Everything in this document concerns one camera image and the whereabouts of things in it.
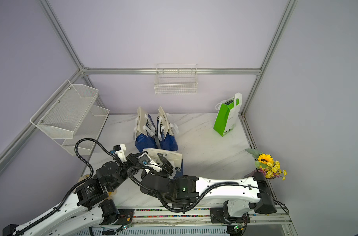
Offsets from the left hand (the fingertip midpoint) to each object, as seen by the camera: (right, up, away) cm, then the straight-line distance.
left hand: (147, 154), depth 67 cm
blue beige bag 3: (+13, -3, +1) cm, 13 cm away
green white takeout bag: (+44, +20, +24) cm, 54 cm away
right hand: (+4, -3, -3) cm, 6 cm away
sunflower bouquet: (+54, -5, -2) cm, 55 cm away
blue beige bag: (-5, +7, +17) cm, 19 cm away
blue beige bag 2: (+8, +11, +12) cm, 18 cm away
